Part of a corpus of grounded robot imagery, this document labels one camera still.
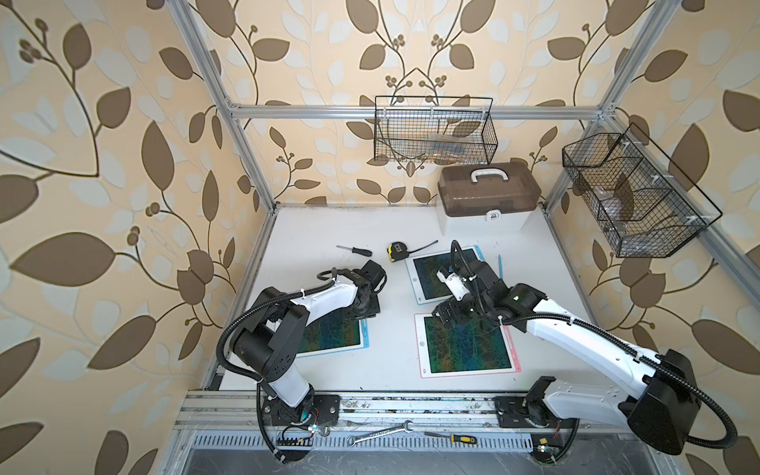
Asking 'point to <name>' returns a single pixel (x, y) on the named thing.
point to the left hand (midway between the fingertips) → (367, 310)
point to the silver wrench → (353, 439)
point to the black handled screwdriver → (357, 250)
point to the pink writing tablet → (475, 346)
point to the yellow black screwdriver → (463, 438)
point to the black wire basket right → (639, 203)
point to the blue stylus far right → (501, 266)
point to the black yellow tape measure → (398, 250)
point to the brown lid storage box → (477, 199)
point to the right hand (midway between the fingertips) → (446, 305)
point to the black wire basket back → (433, 130)
